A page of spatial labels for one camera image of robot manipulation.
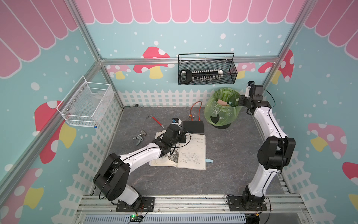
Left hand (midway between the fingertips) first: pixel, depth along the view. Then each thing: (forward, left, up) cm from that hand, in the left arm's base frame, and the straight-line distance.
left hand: (185, 134), depth 87 cm
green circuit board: (-42, +25, -16) cm, 52 cm away
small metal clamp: (+5, +33, -12) cm, 36 cm away
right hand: (+22, -38, +13) cm, 45 cm away
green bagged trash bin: (+14, -23, +10) cm, 29 cm away
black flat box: (+16, -6, -13) cm, 21 cm away
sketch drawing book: (-8, -4, -13) cm, 15 cm away
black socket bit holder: (+31, -1, +22) cm, 38 cm away
